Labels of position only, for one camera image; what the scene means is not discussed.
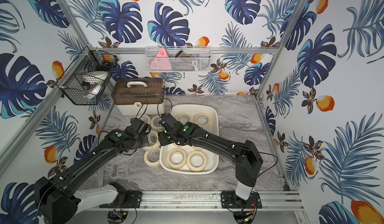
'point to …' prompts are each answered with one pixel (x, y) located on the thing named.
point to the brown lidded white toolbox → (138, 96)
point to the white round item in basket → (94, 78)
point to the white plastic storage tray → (212, 157)
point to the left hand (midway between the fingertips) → (143, 138)
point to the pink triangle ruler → (161, 62)
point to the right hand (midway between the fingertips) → (162, 137)
